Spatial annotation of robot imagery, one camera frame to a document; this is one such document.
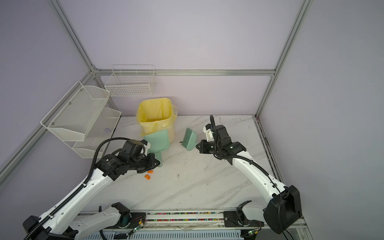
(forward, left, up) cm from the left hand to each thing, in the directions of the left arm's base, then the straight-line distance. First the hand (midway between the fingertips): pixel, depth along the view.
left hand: (159, 164), depth 72 cm
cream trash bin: (+24, -4, -2) cm, 25 cm away
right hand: (+10, -18, +2) cm, 21 cm away
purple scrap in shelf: (+27, +38, -5) cm, 47 cm away
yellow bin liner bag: (+41, +11, -7) cm, 44 cm away
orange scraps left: (+1, +10, -20) cm, 22 cm away
